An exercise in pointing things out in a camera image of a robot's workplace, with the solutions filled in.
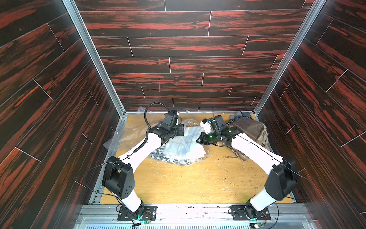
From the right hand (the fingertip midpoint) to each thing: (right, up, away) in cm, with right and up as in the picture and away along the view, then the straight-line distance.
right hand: (199, 139), depth 84 cm
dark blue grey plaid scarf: (+44, +17, +32) cm, 57 cm away
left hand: (-9, +6, +2) cm, 11 cm away
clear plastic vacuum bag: (-47, +6, +24) cm, 53 cm away
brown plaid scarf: (+36, +6, +10) cm, 38 cm away
